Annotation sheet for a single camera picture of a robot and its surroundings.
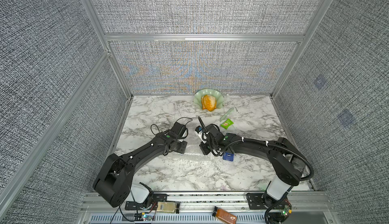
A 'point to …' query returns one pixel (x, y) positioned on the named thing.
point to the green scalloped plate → (220, 98)
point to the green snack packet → (227, 124)
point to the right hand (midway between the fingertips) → (199, 142)
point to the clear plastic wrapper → (225, 116)
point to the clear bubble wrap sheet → (194, 158)
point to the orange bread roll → (209, 102)
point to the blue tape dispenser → (228, 156)
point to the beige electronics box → (166, 207)
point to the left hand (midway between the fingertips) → (183, 145)
